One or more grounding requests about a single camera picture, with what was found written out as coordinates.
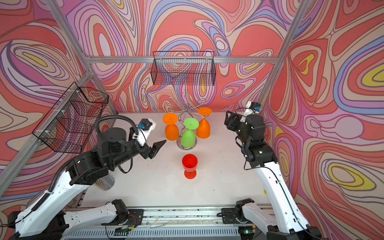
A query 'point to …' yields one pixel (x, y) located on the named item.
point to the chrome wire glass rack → (185, 111)
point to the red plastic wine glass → (189, 163)
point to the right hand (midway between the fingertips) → (231, 117)
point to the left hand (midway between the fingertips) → (158, 133)
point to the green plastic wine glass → (188, 136)
